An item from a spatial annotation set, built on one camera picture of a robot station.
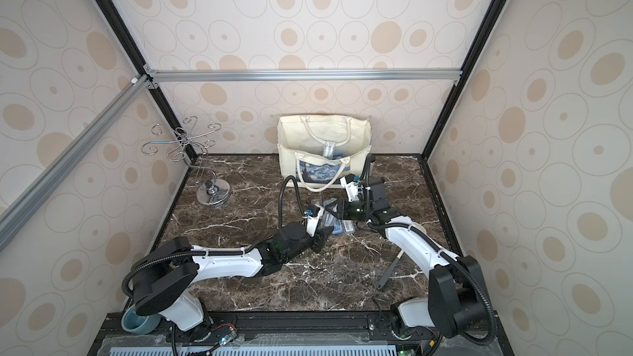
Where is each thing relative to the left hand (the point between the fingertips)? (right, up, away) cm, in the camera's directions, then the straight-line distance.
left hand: (335, 226), depth 80 cm
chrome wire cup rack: (-51, +10, +24) cm, 57 cm away
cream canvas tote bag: (-5, +27, +23) cm, 36 cm away
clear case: (-2, +27, +23) cm, 36 cm away
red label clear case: (+6, -3, +15) cm, 16 cm away
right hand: (+1, +6, +3) cm, 7 cm away
